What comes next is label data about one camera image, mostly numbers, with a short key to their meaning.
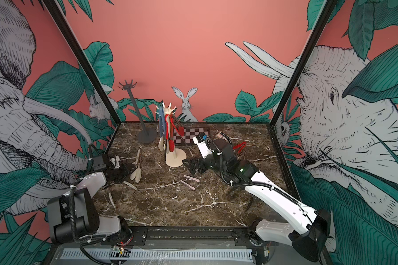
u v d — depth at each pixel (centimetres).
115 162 78
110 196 85
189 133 111
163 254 70
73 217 39
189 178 93
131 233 74
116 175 80
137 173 92
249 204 84
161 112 67
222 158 49
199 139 58
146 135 112
